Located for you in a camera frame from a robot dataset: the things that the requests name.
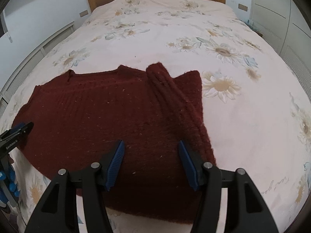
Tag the beige wall socket plate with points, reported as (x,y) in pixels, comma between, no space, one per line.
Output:
(84,13)
(243,7)

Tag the wooden nightstand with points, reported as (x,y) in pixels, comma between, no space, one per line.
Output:
(258,32)

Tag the white louvered radiator cover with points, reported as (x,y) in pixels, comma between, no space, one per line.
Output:
(34,58)

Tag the person's left hand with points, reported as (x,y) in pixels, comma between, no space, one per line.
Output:
(13,187)

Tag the bed with floral duvet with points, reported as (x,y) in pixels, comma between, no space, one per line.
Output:
(243,126)

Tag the dark red knit sweater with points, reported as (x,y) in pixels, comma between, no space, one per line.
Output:
(97,116)

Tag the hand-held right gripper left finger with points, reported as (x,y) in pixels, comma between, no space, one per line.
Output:
(114,167)

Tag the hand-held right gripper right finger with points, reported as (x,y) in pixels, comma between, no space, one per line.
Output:
(188,162)

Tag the white window frame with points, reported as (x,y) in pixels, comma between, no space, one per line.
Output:
(6,26)

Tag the white wardrobe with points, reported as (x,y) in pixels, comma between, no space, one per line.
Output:
(279,4)

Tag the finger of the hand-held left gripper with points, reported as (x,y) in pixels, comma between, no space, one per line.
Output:
(23,131)
(17,127)

